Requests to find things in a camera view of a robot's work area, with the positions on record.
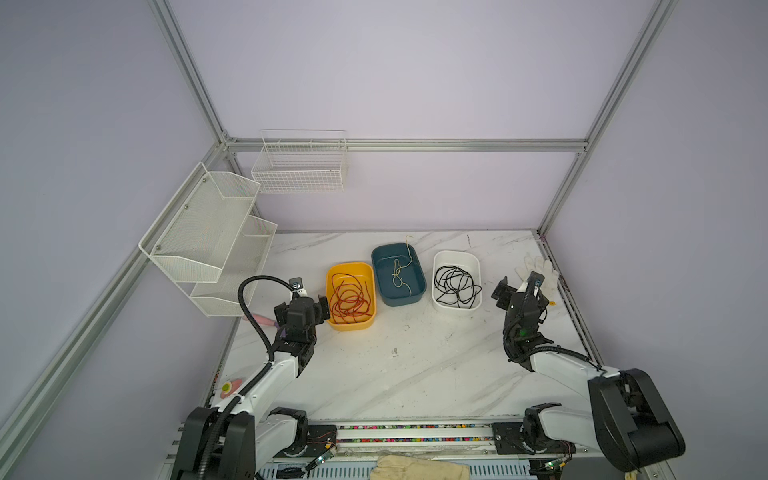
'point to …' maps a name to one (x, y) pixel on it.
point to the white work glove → (545, 268)
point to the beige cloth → (411, 467)
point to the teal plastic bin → (398, 272)
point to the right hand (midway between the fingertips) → (519, 281)
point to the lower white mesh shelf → (244, 261)
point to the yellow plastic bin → (364, 272)
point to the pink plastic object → (261, 320)
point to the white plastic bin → (467, 260)
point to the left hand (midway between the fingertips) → (301, 301)
